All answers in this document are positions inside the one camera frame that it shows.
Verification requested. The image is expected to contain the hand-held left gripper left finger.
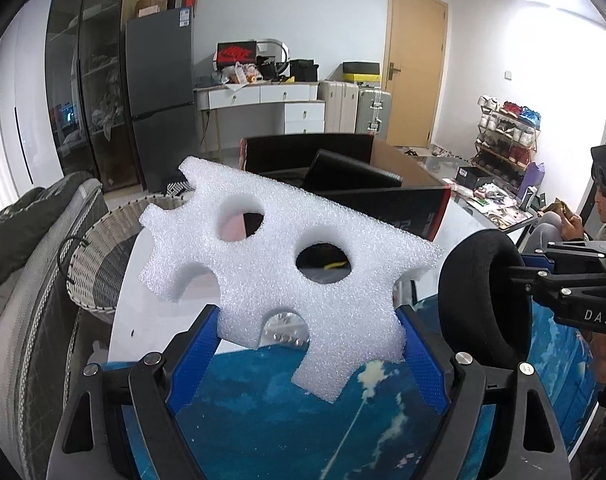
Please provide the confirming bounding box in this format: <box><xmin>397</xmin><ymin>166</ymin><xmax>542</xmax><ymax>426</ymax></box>
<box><xmin>48</xmin><ymin>304</ymin><xmax>222</xmax><ymax>480</ymax></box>

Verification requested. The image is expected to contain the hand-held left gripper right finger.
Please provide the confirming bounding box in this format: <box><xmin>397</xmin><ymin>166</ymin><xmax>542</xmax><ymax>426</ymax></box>
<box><xmin>395</xmin><ymin>305</ymin><xmax>570</xmax><ymax>480</ymax></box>

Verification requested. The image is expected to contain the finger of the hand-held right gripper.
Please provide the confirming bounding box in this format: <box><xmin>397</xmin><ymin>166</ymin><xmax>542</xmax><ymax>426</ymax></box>
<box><xmin>505</xmin><ymin>259</ymin><xmax>606</xmax><ymax>307</ymax></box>
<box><xmin>521</xmin><ymin>241</ymin><xmax>606</xmax><ymax>269</ymax></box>

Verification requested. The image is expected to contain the black ring cushion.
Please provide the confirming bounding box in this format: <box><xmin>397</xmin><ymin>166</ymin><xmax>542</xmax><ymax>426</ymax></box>
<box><xmin>438</xmin><ymin>229</ymin><xmax>534</xmax><ymax>369</ymax></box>

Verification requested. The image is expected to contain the white foam insert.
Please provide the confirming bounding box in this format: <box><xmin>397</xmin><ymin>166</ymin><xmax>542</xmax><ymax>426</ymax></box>
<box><xmin>138</xmin><ymin>156</ymin><xmax>445</xmax><ymax>404</ymax></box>

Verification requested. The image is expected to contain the black red cardboard box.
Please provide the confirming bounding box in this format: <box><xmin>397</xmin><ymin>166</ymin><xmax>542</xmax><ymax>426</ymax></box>
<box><xmin>240</xmin><ymin>132</ymin><xmax>454</xmax><ymax>241</ymax></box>

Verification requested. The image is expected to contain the black leather pouch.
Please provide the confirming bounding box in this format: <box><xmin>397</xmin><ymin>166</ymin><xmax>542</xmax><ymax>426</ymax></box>
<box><xmin>302</xmin><ymin>148</ymin><xmax>403</xmax><ymax>194</ymax></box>

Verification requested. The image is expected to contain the purple bag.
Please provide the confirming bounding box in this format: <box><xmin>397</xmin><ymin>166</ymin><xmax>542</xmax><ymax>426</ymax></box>
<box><xmin>515</xmin><ymin>162</ymin><xmax>545</xmax><ymax>204</ymax></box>

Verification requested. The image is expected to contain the blue sky print mat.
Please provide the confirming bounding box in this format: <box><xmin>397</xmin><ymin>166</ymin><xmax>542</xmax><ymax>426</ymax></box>
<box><xmin>108</xmin><ymin>294</ymin><xmax>600</xmax><ymax>480</ymax></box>

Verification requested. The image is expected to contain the small black box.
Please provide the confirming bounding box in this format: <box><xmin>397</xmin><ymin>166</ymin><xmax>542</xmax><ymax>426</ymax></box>
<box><xmin>455</xmin><ymin>165</ymin><xmax>489</xmax><ymax>189</ymax></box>

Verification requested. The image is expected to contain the shoe rack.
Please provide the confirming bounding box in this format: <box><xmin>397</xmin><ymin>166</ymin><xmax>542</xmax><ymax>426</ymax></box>
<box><xmin>470</xmin><ymin>93</ymin><xmax>542</xmax><ymax>172</ymax></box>

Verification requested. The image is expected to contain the white wicker basket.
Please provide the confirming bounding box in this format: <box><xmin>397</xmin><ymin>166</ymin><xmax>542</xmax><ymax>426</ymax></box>
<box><xmin>66</xmin><ymin>198</ymin><xmax>190</xmax><ymax>327</ymax></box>

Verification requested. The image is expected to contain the glass table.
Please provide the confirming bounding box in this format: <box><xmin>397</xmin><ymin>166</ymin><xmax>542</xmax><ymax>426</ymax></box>
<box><xmin>412</xmin><ymin>154</ymin><xmax>540</xmax><ymax>234</ymax></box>

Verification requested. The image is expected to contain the grey sofa with cushion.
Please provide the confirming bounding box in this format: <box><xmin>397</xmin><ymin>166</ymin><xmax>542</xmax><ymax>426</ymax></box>
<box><xmin>0</xmin><ymin>172</ymin><xmax>110</xmax><ymax>463</ymax></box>

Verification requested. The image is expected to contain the grey duvet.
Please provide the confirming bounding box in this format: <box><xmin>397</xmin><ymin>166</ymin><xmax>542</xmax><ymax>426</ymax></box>
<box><xmin>0</xmin><ymin>187</ymin><xmax>50</xmax><ymax>297</ymax></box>

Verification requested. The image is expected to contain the wooden door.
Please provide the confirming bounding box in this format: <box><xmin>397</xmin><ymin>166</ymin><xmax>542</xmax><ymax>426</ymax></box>
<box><xmin>385</xmin><ymin>0</ymin><xmax>449</xmax><ymax>150</ymax></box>

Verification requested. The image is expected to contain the silver suitcase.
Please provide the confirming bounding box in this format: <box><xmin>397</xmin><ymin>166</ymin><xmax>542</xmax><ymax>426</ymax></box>
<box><xmin>355</xmin><ymin>87</ymin><xmax>388</xmax><ymax>136</ymax></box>

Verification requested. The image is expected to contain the grey fridge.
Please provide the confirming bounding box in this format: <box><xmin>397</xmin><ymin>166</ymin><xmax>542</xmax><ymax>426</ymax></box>
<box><xmin>125</xmin><ymin>7</ymin><xmax>197</xmax><ymax>194</ymax></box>

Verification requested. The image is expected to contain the beige suitcase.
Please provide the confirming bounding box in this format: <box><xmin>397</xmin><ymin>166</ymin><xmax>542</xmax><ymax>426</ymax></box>
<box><xmin>317</xmin><ymin>79</ymin><xmax>360</xmax><ymax>135</ymax></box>

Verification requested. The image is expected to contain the white drawer cabinet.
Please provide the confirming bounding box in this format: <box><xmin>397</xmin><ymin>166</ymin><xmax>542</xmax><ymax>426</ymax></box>
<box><xmin>284</xmin><ymin>100</ymin><xmax>327</xmax><ymax>136</ymax></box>

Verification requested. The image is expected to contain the black yellow box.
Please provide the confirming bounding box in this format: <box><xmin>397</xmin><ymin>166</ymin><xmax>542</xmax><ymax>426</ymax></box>
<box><xmin>341</xmin><ymin>61</ymin><xmax>381</xmax><ymax>89</ymax></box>

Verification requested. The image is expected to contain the white desk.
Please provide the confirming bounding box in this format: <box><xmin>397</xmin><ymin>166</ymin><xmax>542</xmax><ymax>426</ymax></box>
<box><xmin>193</xmin><ymin>81</ymin><xmax>322</xmax><ymax>157</ymax></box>

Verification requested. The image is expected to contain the pile of snack packets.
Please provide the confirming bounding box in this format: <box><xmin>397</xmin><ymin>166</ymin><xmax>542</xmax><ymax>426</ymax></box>
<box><xmin>212</xmin><ymin>62</ymin><xmax>264</xmax><ymax>89</ymax></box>

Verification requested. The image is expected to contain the dark glass cabinet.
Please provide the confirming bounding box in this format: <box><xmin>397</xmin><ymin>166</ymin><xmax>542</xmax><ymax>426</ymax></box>
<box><xmin>45</xmin><ymin>0</ymin><xmax>140</xmax><ymax>192</ymax></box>

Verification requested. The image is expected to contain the white wardrobe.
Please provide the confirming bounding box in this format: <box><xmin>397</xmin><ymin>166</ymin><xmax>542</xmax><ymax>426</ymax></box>
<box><xmin>0</xmin><ymin>0</ymin><xmax>60</xmax><ymax>207</ymax></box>

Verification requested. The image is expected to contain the red black shoe box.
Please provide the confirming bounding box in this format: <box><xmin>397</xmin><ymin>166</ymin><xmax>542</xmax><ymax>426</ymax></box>
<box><xmin>216</xmin><ymin>41</ymin><xmax>258</xmax><ymax>67</ymax></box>

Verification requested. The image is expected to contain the black bag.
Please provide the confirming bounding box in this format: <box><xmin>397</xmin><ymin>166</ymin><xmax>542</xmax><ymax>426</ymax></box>
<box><xmin>288</xmin><ymin>58</ymin><xmax>318</xmax><ymax>83</ymax></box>

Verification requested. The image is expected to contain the round chrome mirror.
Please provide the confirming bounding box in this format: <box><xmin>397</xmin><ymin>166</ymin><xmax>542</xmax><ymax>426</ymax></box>
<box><xmin>256</xmin><ymin>38</ymin><xmax>290</xmax><ymax>79</ymax></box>

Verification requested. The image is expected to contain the small open cardboard box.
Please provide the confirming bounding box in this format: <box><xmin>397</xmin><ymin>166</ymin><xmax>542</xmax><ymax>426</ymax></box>
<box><xmin>135</xmin><ymin>0</ymin><xmax>169</xmax><ymax>19</ymax></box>

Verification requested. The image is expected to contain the black cable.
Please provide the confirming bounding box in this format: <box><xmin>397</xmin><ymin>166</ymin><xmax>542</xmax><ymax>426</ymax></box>
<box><xmin>57</xmin><ymin>236</ymin><xmax>90</xmax><ymax>287</ymax></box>

